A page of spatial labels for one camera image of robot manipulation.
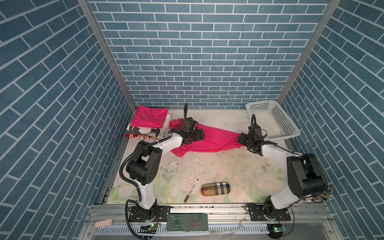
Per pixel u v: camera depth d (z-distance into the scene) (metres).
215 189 0.79
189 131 0.75
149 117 1.05
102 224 0.68
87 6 0.69
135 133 1.01
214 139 1.04
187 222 0.71
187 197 0.79
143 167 0.49
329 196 0.66
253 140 0.74
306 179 0.46
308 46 0.85
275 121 1.13
